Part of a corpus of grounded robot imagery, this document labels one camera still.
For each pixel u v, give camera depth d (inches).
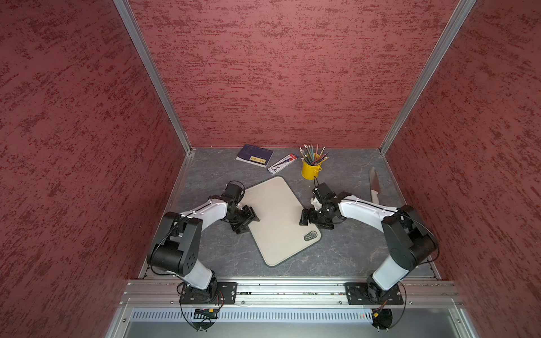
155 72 34.5
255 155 46.3
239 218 31.0
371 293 25.7
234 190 29.8
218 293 28.8
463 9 27.9
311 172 40.7
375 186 44.2
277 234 34.5
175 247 17.7
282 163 44.5
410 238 19.2
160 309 27.9
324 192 29.6
